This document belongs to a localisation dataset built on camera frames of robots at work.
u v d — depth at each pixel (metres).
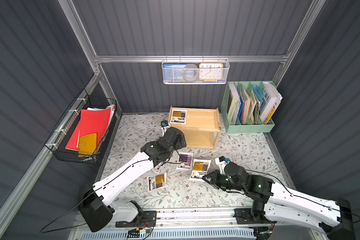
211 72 0.88
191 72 0.91
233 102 0.95
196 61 0.89
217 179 0.62
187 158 0.94
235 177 0.53
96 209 0.37
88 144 0.67
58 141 0.61
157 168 0.91
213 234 0.77
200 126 0.87
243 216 0.74
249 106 0.98
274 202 0.49
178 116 0.89
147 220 0.73
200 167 0.74
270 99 0.94
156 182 0.84
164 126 0.66
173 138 0.56
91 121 0.73
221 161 0.68
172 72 0.84
